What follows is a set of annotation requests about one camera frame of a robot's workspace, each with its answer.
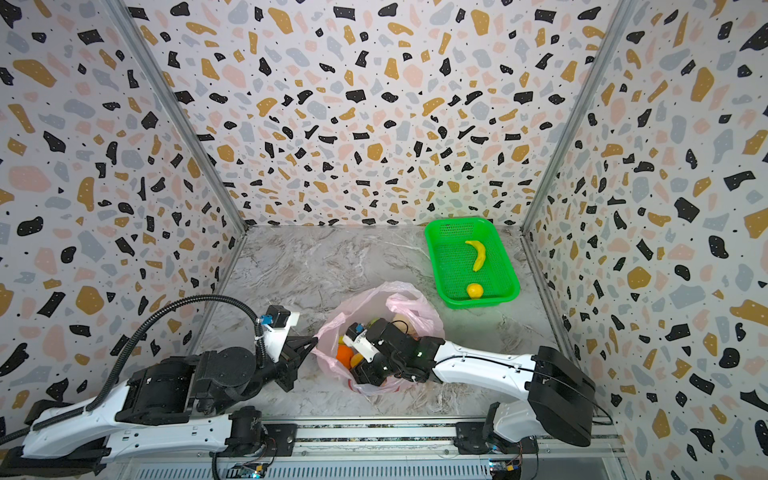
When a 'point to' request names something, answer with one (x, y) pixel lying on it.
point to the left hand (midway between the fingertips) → (318, 342)
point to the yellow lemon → (475, 291)
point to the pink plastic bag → (397, 302)
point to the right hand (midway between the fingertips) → (346, 376)
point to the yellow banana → (481, 254)
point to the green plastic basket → (454, 261)
